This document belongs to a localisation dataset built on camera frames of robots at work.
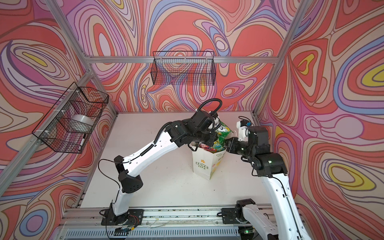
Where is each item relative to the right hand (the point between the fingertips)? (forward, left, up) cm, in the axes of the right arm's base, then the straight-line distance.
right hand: (226, 144), depth 68 cm
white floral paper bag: (-3, +10, -12) cm, 15 cm away
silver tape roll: (+15, +70, +5) cm, 72 cm away
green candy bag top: (+3, +2, +5) cm, 7 cm away
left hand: (+3, +3, +1) cm, 5 cm away
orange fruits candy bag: (+3, +8, -8) cm, 12 cm away
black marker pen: (+5, +70, -2) cm, 71 cm away
